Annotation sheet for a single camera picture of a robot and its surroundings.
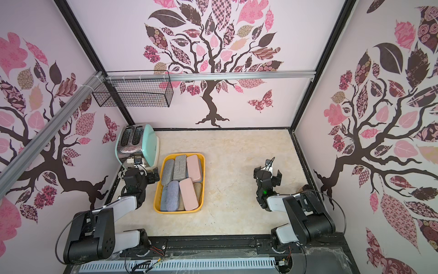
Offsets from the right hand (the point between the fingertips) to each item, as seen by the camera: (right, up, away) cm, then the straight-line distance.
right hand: (270, 168), depth 90 cm
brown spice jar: (+20, -10, 0) cm, 23 cm away
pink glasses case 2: (-43, -13, -6) cm, 46 cm away
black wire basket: (-90, +43, +6) cm, 100 cm away
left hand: (-66, -2, +1) cm, 66 cm away
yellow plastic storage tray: (-59, -6, -5) cm, 60 cm away
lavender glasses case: (-51, -13, -8) cm, 53 cm away
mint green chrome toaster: (-71, +13, -1) cm, 72 cm away
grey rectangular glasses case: (-50, 0, +2) cm, 50 cm away
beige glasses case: (-39, -10, -2) cm, 40 cm away
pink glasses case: (-42, 0, +2) cm, 42 cm away
